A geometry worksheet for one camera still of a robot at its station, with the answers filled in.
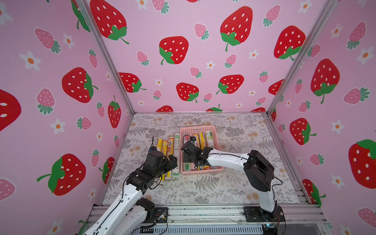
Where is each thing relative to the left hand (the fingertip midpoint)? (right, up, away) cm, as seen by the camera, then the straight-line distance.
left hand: (172, 161), depth 79 cm
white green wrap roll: (+23, +10, +22) cm, 33 cm away
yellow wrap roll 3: (+14, +8, +21) cm, 26 cm away
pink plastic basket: (+16, +18, +34) cm, 41 cm away
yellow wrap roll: (-12, +6, +20) cm, 24 cm away
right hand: (+10, +3, +13) cm, 16 cm away
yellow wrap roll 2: (+18, +9, +21) cm, 29 cm away
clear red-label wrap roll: (+8, -5, +7) cm, 12 cm away
